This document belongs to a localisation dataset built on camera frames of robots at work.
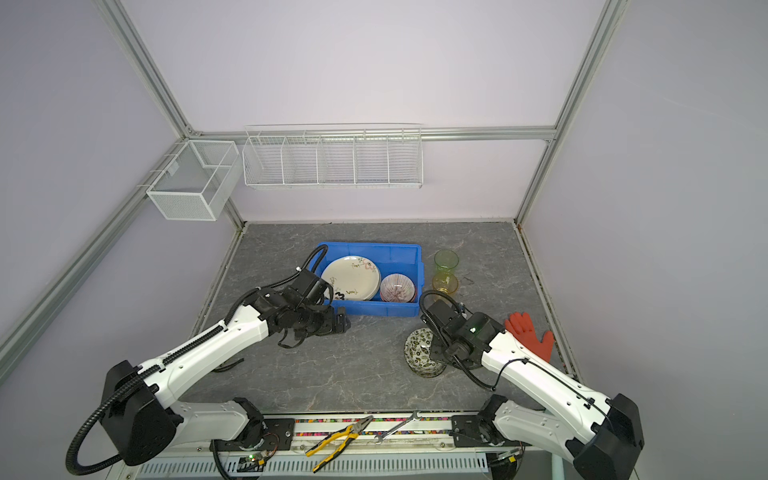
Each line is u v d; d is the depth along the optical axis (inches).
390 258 41.6
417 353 31.9
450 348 21.2
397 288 38.0
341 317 28.4
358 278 39.9
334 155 38.2
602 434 15.3
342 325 27.9
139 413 15.0
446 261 39.2
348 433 29.0
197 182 40.6
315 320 27.3
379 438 29.0
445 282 37.8
